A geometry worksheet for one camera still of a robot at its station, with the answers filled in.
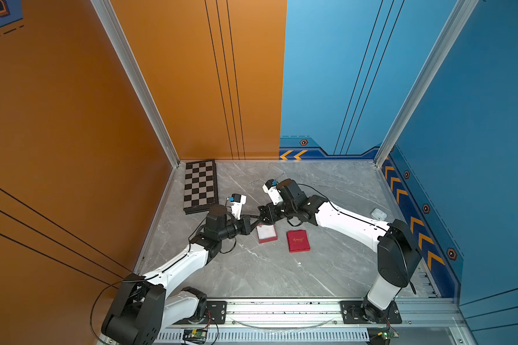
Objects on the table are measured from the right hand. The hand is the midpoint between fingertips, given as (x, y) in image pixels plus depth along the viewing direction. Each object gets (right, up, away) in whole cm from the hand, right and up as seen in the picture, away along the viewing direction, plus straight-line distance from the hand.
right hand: (263, 211), depth 83 cm
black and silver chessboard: (-31, +8, +23) cm, 39 cm away
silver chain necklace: (-6, +11, +29) cm, 32 cm away
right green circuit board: (+39, -39, -13) cm, 56 cm away
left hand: (0, -2, -3) cm, 3 cm away
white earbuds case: (+53, -4, +15) cm, 55 cm away
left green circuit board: (-23, -41, -11) cm, 48 cm away
